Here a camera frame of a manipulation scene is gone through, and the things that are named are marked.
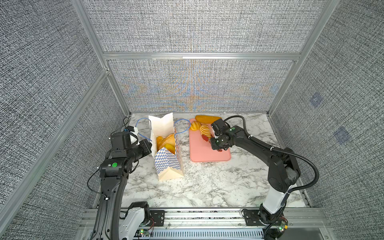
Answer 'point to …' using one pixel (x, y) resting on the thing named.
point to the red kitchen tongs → (205, 138)
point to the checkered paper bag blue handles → (169, 164)
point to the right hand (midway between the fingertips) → (214, 144)
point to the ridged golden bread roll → (205, 130)
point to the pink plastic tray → (201, 150)
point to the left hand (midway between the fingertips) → (152, 143)
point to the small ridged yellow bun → (195, 126)
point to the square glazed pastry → (159, 139)
